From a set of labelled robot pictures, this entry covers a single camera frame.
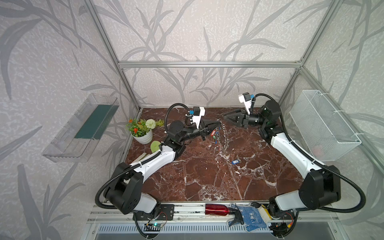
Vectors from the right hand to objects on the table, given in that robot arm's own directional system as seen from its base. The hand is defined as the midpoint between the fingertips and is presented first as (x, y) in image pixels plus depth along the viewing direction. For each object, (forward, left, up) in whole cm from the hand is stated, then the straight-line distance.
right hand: (225, 114), depth 67 cm
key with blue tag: (-7, -10, -36) cm, 38 cm away
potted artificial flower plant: (+7, +47, -22) cm, 53 cm away
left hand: (-4, +2, -1) cm, 4 cm away
